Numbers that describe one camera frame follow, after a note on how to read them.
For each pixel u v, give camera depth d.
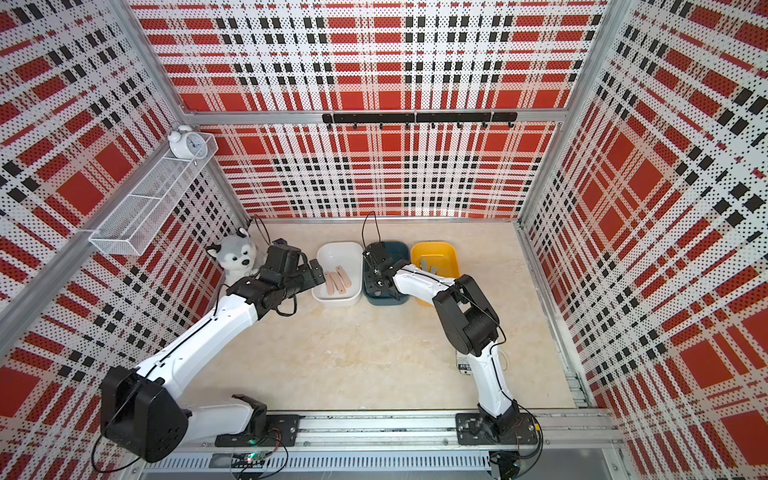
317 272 0.77
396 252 1.05
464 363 0.82
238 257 0.88
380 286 0.72
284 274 0.63
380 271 0.77
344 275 1.03
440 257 1.08
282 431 0.74
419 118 0.88
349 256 1.05
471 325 0.54
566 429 0.75
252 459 0.70
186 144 0.80
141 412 0.39
